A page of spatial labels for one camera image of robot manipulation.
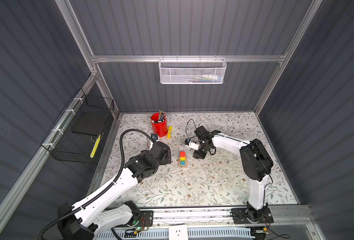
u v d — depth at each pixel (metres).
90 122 0.77
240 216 0.73
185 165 0.91
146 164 0.52
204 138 0.78
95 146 0.69
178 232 0.67
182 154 0.92
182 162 0.90
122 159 0.50
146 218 0.73
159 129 1.02
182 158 0.89
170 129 1.08
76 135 0.72
